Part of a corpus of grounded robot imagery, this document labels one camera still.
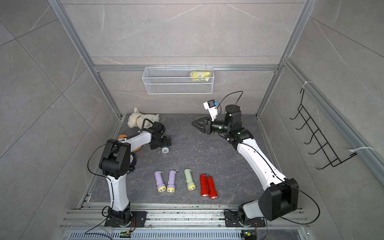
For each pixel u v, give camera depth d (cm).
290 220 43
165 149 97
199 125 69
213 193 80
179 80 101
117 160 54
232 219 73
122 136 107
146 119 86
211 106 62
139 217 75
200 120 64
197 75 85
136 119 107
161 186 81
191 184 82
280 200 40
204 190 80
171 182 83
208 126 61
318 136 67
